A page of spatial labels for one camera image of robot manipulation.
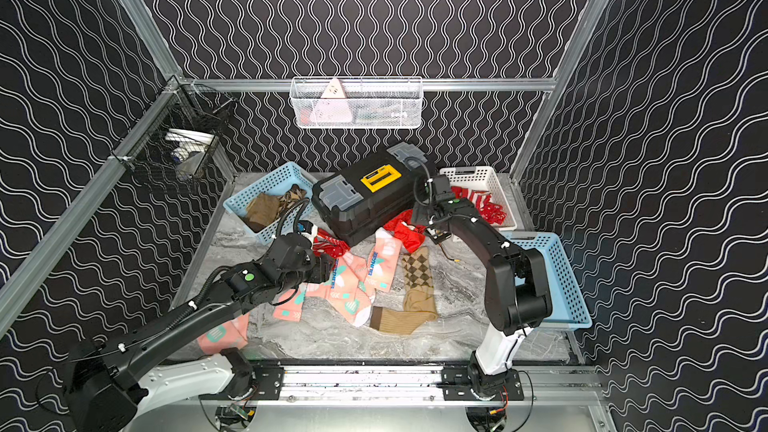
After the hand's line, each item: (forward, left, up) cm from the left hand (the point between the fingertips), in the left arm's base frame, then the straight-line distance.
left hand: (326, 256), depth 78 cm
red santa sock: (+16, -23, -14) cm, 31 cm away
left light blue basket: (+37, +29, -15) cm, 50 cm away
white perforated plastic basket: (+46, -50, -15) cm, 70 cm away
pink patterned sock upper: (+8, -15, -15) cm, 23 cm away
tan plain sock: (-5, -26, -16) cm, 31 cm away
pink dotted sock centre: (-1, -4, -17) cm, 17 cm away
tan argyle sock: (+30, +20, -12) cm, 38 cm away
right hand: (+20, -27, -6) cm, 34 cm away
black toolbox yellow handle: (+18, -5, 0) cm, 18 cm away
